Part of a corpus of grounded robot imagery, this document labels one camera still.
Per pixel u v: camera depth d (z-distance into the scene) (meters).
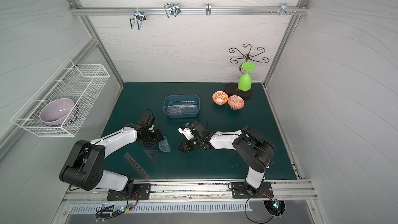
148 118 0.74
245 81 0.90
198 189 0.75
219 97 1.11
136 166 0.81
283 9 0.77
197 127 0.70
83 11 0.79
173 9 0.76
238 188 0.75
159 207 0.70
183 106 1.06
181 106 1.06
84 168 0.43
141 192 0.73
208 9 0.78
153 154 0.85
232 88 1.19
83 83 0.78
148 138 0.75
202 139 0.70
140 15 0.78
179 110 1.04
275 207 0.72
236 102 1.08
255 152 0.47
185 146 0.75
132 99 1.03
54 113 0.63
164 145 0.89
